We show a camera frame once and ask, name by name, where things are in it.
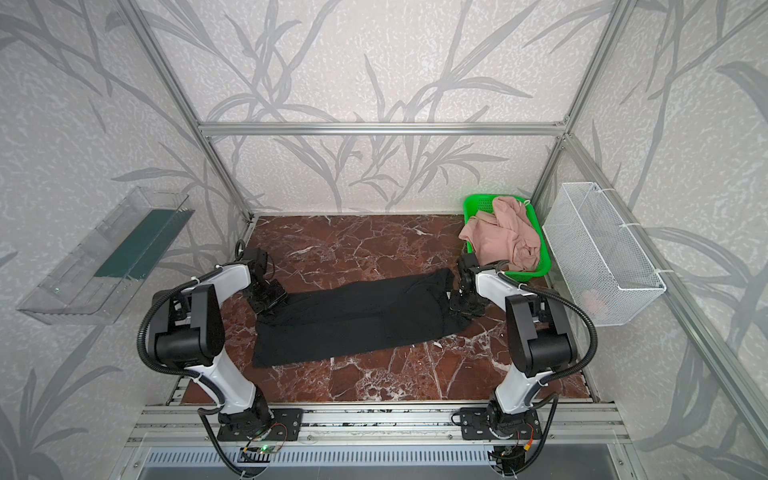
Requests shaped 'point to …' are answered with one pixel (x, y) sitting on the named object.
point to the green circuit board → (267, 448)
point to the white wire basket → (608, 280)
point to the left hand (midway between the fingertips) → (286, 293)
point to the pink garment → (508, 236)
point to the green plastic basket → (474, 204)
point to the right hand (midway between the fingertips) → (459, 303)
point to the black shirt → (358, 315)
